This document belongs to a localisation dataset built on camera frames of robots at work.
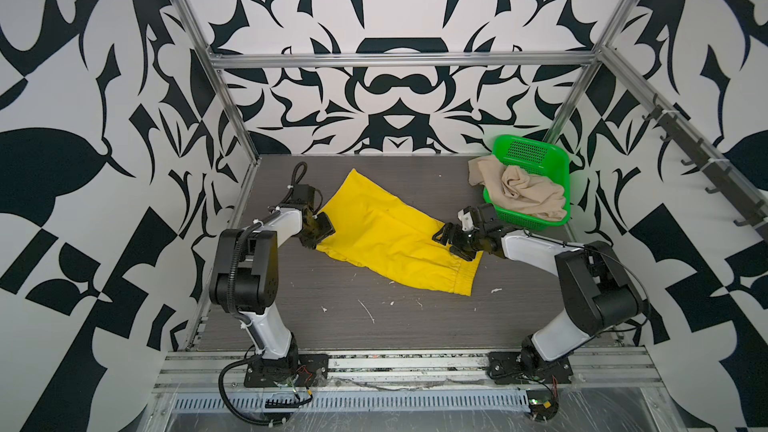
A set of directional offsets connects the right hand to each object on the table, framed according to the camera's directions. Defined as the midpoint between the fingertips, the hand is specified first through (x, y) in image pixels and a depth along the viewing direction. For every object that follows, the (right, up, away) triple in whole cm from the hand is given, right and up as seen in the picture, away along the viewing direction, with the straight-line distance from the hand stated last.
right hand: (443, 239), depth 92 cm
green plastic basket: (+45, +26, +23) cm, 56 cm away
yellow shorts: (-21, +3, +7) cm, 23 cm away
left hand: (-36, +3, +4) cm, 36 cm away
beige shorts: (+25, +15, +6) cm, 29 cm away
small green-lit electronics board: (+19, -35, -21) cm, 45 cm away
